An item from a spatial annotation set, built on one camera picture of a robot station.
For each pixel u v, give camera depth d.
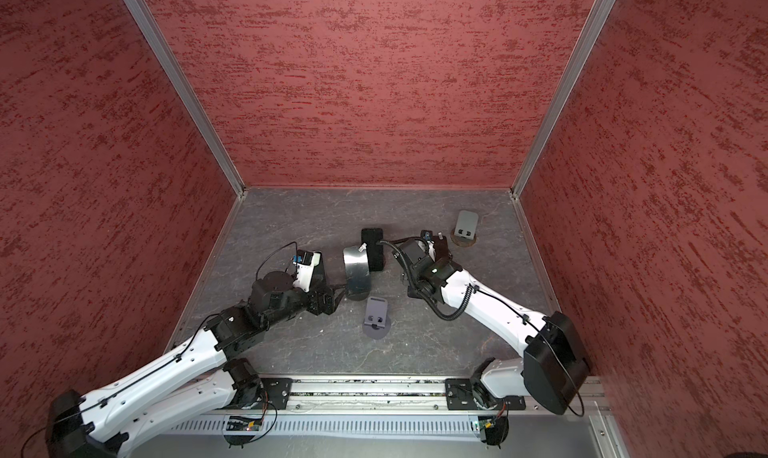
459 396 0.74
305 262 0.64
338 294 0.90
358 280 0.88
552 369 0.40
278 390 0.74
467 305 0.48
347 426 0.77
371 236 0.93
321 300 0.65
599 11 0.74
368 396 0.76
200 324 0.53
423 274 0.60
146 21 0.76
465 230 1.01
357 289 0.87
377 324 0.81
